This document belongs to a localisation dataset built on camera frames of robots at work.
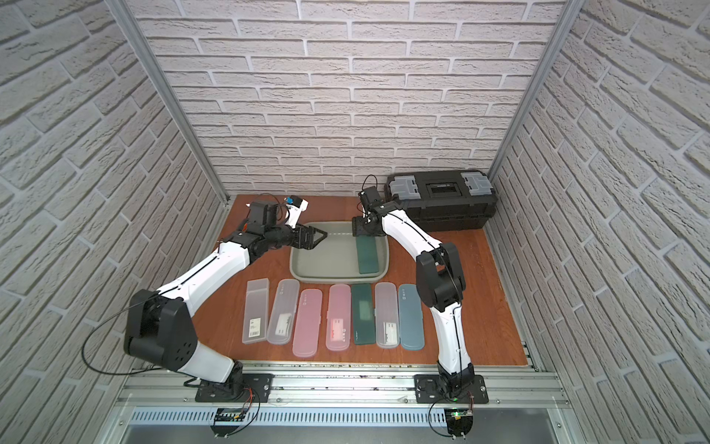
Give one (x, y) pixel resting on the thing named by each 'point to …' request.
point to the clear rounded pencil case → (283, 314)
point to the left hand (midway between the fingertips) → (321, 228)
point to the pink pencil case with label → (338, 325)
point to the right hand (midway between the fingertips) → (367, 228)
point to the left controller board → (227, 414)
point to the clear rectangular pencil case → (256, 311)
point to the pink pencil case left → (307, 323)
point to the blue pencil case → (410, 318)
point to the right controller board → (459, 421)
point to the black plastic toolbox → (442, 201)
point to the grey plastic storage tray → (335, 258)
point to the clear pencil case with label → (386, 315)
